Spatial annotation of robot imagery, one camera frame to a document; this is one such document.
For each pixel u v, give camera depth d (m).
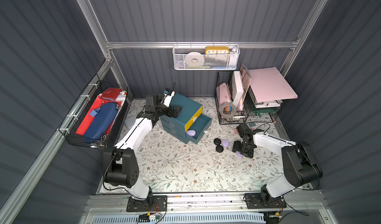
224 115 1.00
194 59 0.83
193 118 0.84
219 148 0.93
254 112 0.99
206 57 0.89
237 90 0.90
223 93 1.08
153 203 0.73
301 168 0.46
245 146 0.77
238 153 0.87
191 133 0.88
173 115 0.79
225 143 0.94
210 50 0.87
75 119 0.64
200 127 0.93
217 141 0.96
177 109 0.78
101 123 0.67
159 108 0.73
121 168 0.44
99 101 0.77
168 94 0.76
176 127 0.86
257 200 0.73
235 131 0.82
